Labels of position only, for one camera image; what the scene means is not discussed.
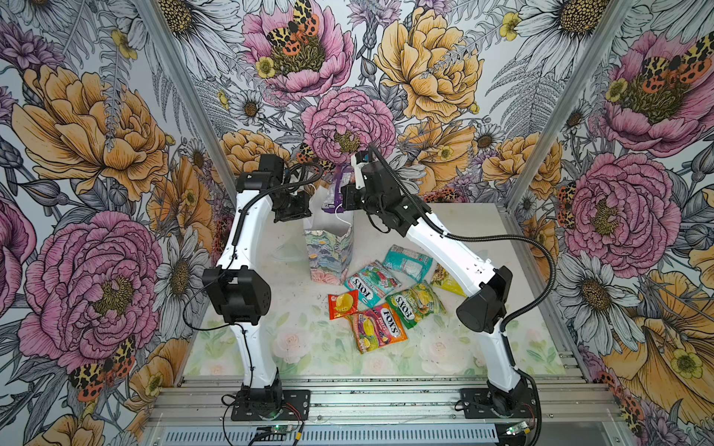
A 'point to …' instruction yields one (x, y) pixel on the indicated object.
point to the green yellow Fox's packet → (416, 303)
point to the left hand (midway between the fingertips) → (308, 220)
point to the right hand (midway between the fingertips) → (341, 195)
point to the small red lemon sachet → (343, 305)
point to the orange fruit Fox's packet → (376, 328)
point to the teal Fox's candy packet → (411, 264)
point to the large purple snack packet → (342, 175)
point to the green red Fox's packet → (373, 283)
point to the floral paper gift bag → (328, 242)
